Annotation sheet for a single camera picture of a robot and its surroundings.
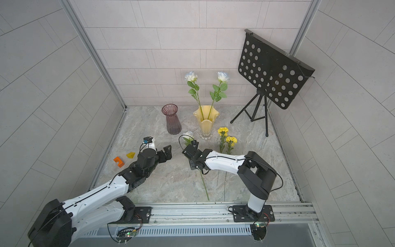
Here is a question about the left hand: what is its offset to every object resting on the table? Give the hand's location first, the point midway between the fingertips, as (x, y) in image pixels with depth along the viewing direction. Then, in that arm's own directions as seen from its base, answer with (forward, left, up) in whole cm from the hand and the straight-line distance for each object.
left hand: (168, 146), depth 83 cm
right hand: (-5, -15, -10) cm, 19 cm away
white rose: (+10, -10, -5) cm, 15 cm away
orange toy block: (-5, +28, -10) cm, 30 cm away
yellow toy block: (-1, +24, -9) cm, 25 cm away
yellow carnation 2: (+8, -36, -6) cm, 38 cm away
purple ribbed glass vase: (+15, -1, -1) cm, 15 cm away
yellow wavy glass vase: (+19, -21, +5) cm, 29 cm away
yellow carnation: (+15, -32, -7) cm, 36 cm away
